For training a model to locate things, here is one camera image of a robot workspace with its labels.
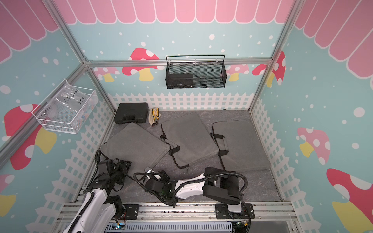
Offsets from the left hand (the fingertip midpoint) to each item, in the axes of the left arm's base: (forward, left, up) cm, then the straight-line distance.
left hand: (130, 169), depth 87 cm
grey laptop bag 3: (+13, -71, +2) cm, 72 cm away
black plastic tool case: (+45, +11, +2) cm, 47 cm away
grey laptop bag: (+17, +1, +1) cm, 17 cm away
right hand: (-6, -15, +2) cm, 16 cm away
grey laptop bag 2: (+21, -34, 0) cm, 40 cm away
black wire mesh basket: (+56, -39, +31) cm, 75 cm away
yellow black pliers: (+42, -8, 0) cm, 43 cm away
